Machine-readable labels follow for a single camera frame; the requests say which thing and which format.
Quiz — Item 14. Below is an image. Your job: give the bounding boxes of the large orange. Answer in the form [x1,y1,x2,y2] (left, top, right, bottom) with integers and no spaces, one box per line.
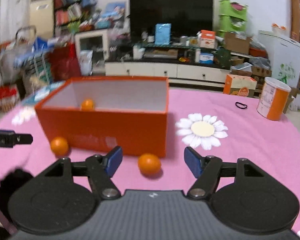
[81,99,95,111]

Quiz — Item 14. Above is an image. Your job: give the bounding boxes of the pink flower tablecloth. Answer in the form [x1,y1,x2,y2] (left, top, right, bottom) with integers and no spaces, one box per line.
[0,89,300,234]

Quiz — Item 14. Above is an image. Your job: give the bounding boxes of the small orange tangerine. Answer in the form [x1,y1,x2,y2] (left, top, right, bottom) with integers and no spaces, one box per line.
[138,153,161,176]
[50,137,69,157]

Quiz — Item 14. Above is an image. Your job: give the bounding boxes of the teal paperback book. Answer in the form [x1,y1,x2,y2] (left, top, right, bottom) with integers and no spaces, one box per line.
[21,81,65,106]

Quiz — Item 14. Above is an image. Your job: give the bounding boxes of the orange cardboard box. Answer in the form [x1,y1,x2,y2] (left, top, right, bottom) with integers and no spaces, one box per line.
[34,76,169,158]

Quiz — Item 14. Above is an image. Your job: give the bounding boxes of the orange white carton box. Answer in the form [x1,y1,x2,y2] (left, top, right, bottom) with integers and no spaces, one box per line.
[223,74,257,98]

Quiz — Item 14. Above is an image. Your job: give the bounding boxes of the orange white canister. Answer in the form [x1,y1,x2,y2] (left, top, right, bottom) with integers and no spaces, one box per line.
[256,77,291,121]

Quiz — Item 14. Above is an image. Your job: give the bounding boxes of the red paper bag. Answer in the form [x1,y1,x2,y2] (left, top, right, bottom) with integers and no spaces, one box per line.
[49,43,81,81]

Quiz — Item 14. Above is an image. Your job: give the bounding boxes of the white tv cabinet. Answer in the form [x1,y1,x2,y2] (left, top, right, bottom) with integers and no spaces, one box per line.
[105,62,230,87]

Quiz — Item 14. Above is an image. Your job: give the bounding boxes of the white glass door cabinet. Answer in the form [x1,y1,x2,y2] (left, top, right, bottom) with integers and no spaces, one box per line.
[74,29,109,76]

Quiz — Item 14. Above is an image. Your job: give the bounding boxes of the white mini fridge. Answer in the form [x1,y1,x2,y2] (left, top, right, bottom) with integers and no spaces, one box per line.
[257,30,300,88]

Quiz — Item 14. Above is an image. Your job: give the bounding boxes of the light blue packet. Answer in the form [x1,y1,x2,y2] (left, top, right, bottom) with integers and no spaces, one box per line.
[154,23,171,46]

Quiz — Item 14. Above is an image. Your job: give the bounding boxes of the dark bookshelf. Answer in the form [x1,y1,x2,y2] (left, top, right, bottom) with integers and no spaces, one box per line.
[52,0,91,34]

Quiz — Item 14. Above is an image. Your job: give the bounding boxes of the green plastic drawer stack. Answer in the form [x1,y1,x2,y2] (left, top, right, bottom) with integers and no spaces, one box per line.
[218,0,248,37]

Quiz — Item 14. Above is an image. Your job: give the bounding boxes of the black flat television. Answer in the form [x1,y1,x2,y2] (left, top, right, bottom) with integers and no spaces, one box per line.
[129,0,213,42]

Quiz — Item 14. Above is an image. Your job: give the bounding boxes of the metal wire cart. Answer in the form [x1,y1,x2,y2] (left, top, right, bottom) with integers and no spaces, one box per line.
[13,25,53,94]

